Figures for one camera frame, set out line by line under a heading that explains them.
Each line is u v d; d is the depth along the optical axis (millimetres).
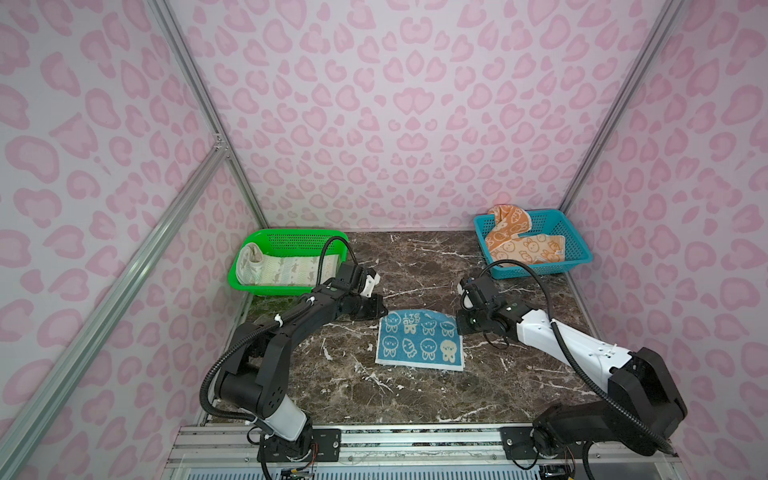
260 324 494
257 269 977
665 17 700
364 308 768
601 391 414
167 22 694
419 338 909
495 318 625
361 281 776
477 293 673
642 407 404
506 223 1101
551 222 1136
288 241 1172
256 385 446
